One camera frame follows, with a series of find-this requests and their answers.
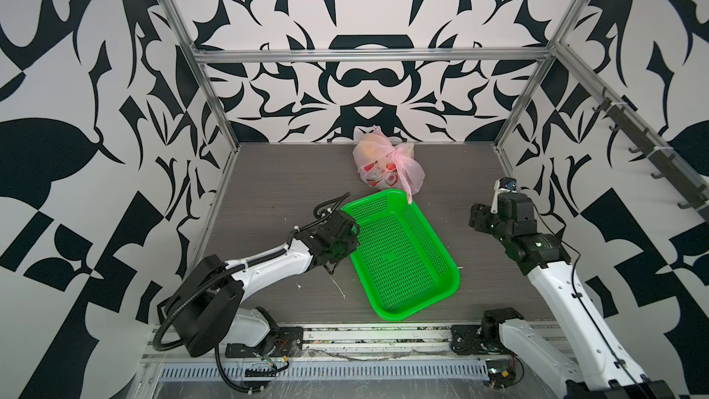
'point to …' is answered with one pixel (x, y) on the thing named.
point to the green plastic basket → (400, 261)
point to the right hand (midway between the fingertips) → (487, 207)
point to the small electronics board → (501, 372)
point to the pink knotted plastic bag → (382, 165)
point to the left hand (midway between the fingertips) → (360, 236)
